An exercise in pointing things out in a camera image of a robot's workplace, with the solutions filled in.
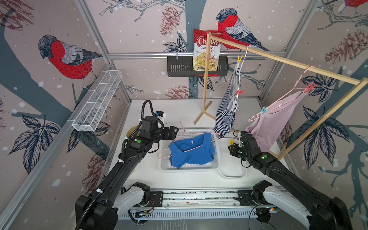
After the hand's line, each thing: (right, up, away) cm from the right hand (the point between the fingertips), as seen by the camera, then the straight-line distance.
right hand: (228, 146), depth 84 cm
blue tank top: (-16, -5, -1) cm, 17 cm away
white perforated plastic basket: (-38, -12, 0) cm, 40 cm away
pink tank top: (+17, +12, -10) cm, 23 cm away
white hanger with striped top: (+17, +46, +37) cm, 61 cm away
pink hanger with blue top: (-27, +7, +6) cm, 29 cm away
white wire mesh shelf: (-75, +17, -13) cm, 78 cm away
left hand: (-32, +13, -7) cm, 35 cm away
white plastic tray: (+1, -13, +1) cm, 13 cm away
